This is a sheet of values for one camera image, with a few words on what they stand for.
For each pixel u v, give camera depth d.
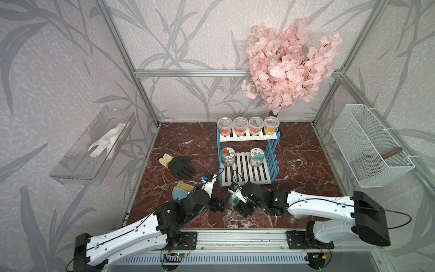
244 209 0.67
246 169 0.96
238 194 0.67
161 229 0.49
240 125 0.74
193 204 0.51
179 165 0.97
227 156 0.91
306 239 0.67
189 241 0.73
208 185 0.63
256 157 0.91
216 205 0.62
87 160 0.66
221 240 0.75
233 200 0.75
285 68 0.64
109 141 0.64
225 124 0.74
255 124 0.74
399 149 0.62
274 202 0.56
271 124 0.75
